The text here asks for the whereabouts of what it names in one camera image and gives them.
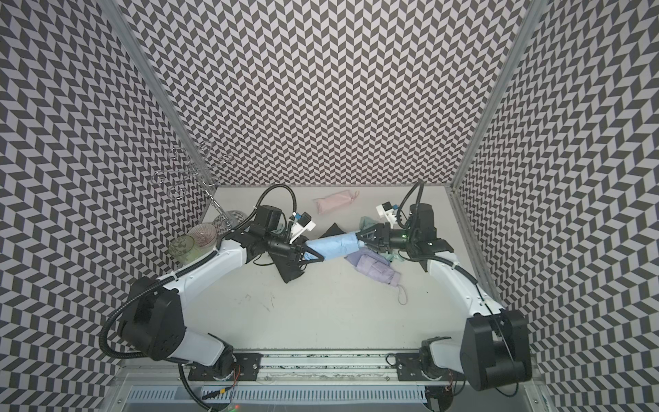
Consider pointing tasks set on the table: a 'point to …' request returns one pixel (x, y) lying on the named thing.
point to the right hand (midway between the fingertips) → (358, 243)
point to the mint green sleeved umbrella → (366, 222)
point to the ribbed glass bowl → (204, 236)
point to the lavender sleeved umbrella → (374, 265)
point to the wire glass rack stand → (190, 166)
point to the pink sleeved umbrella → (335, 202)
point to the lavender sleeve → (354, 257)
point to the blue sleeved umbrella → (334, 245)
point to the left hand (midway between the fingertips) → (320, 258)
